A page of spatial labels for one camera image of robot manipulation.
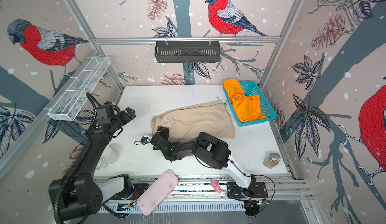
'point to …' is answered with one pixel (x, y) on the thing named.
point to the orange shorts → (247, 107)
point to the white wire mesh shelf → (72, 98)
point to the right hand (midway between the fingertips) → (159, 133)
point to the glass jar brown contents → (271, 159)
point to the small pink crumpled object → (215, 184)
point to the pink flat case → (158, 192)
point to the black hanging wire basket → (187, 51)
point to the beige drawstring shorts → (188, 123)
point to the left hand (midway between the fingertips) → (127, 113)
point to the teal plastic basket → (251, 88)
